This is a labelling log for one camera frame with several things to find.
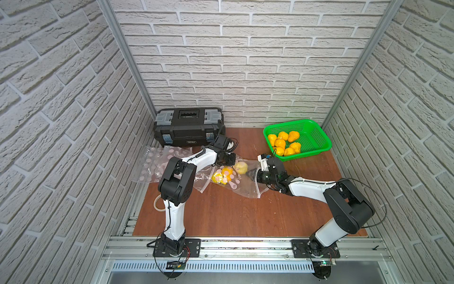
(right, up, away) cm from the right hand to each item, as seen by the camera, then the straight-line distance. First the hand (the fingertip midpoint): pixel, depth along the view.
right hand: (249, 173), depth 90 cm
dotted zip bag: (-25, -3, +4) cm, 26 cm away
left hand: (-6, +7, +8) cm, 12 cm away
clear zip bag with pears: (-9, -2, 0) cm, 9 cm away
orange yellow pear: (-11, +1, +1) cm, 11 cm away
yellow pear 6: (+19, +11, +11) cm, 25 cm away
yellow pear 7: (+24, +11, +11) cm, 29 cm away
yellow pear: (+16, +19, +17) cm, 30 cm away
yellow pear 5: (+30, +14, +14) cm, 35 cm away
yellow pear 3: (+30, +20, +20) cm, 42 cm away
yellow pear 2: (+24, +21, +20) cm, 37 cm away
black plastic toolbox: (-33, +25, +6) cm, 42 cm away
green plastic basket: (+44, +18, +23) cm, 53 cm away
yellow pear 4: (+20, +16, +14) cm, 29 cm away
